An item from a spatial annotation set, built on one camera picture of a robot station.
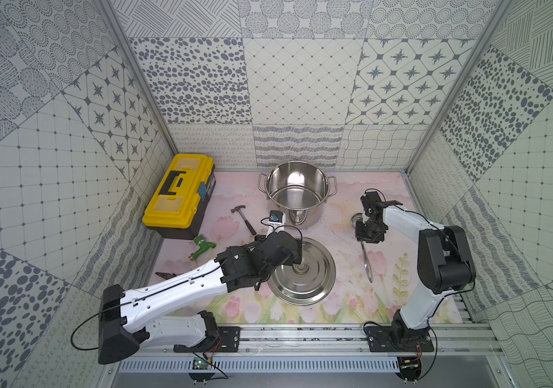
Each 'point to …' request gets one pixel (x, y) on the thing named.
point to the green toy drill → (204, 245)
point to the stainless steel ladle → (367, 266)
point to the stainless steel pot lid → (307, 282)
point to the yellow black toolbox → (181, 200)
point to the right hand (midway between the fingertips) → (364, 241)
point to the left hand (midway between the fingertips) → (291, 236)
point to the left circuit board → (199, 363)
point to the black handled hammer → (246, 222)
